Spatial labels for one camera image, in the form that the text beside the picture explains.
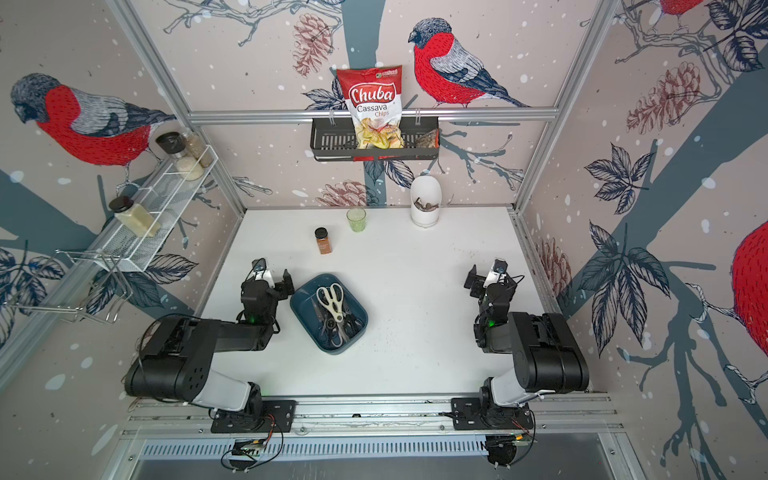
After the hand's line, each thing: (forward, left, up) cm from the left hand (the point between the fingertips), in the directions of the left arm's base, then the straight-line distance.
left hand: (276, 266), depth 92 cm
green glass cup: (+26, -23, -6) cm, 35 cm away
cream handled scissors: (-10, -19, -5) cm, 22 cm away
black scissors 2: (-19, -17, -8) cm, 26 cm away
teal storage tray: (-13, -18, -6) cm, 23 cm away
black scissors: (-16, -25, -8) cm, 30 cm away
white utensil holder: (+34, -50, -5) cm, 61 cm away
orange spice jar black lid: (+13, -12, -3) cm, 18 cm away
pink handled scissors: (-20, -21, -8) cm, 30 cm away
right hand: (0, -67, 0) cm, 67 cm away
